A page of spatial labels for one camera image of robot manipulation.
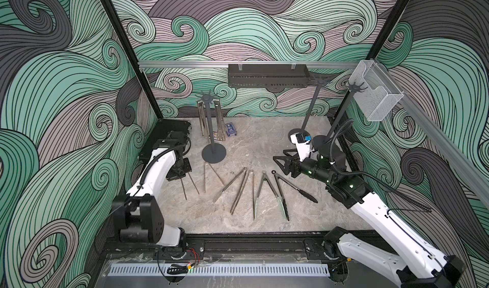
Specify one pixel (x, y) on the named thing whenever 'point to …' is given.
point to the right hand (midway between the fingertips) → (277, 155)
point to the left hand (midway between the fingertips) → (181, 174)
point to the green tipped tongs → (264, 178)
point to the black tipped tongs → (278, 178)
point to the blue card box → (230, 130)
